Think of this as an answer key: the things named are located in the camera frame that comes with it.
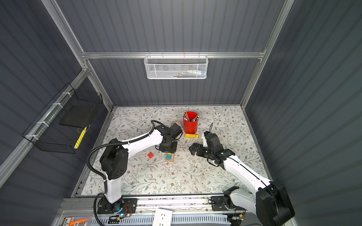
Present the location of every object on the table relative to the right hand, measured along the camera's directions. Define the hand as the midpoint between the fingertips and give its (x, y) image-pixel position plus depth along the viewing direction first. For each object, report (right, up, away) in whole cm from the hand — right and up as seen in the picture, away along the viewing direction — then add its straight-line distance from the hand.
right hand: (196, 150), depth 84 cm
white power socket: (-18, -29, -17) cm, 38 cm away
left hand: (-15, -2, +4) cm, 16 cm away
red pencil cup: (-3, +19, +15) cm, 24 cm away
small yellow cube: (-17, -2, +1) cm, 17 cm away
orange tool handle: (-63, -33, -15) cm, 73 cm away
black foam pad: (-67, +21, -6) cm, 71 cm away
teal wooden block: (-17, -5, +5) cm, 19 cm away
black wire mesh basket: (-72, +15, -11) cm, 74 cm away
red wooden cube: (-30, -5, +8) cm, 31 cm away
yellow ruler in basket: (-59, +9, -15) cm, 62 cm away
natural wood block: (-15, -7, +5) cm, 17 cm away
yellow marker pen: (-2, +7, +16) cm, 17 cm away
